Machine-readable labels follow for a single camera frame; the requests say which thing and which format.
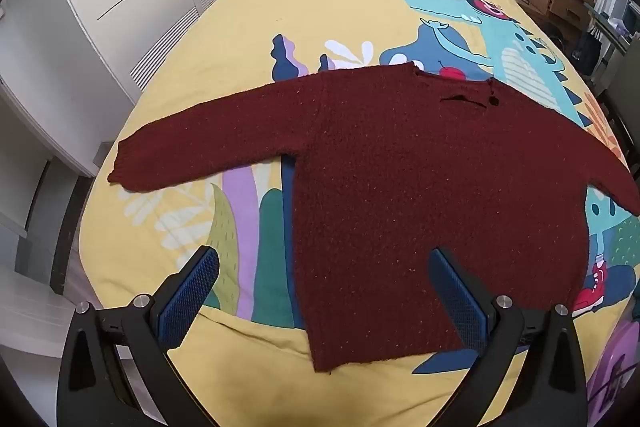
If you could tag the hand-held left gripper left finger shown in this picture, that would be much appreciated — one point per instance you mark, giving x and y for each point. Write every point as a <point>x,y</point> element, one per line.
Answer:
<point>187,294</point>

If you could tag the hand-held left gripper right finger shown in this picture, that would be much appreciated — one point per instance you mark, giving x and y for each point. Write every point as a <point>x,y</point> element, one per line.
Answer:
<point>457,297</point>

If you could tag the dark red knitted sweater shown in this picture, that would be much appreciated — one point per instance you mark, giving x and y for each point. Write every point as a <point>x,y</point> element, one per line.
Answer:
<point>400,187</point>

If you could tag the yellow dinosaur printed blanket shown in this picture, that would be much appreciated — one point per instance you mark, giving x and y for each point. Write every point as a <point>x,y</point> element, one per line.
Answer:
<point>225,72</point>

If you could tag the dark chair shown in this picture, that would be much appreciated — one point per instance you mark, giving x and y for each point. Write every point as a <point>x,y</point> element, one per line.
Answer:
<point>617,122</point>

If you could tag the black bag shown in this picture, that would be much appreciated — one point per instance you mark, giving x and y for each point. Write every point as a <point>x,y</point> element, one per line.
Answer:
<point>587,52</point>

